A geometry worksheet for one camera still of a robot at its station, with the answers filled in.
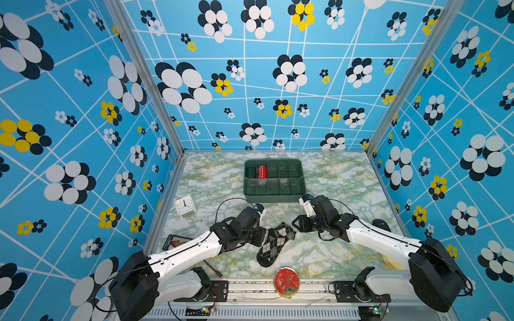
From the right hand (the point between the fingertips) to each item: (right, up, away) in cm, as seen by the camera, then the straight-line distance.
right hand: (296, 223), depth 85 cm
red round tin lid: (-5, -18, -12) cm, 22 cm away
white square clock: (-51, +5, +9) cm, 52 cm away
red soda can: (-14, +22, +18) cm, 32 cm away
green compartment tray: (-2, +16, +21) cm, 26 cm away
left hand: (-13, -3, -5) cm, 14 cm away
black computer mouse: (+39, -1, +4) cm, 39 cm away
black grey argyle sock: (-10, -8, 0) cm, 13 cm away
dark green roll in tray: (-20, +21, +18) cm, 35 cm away
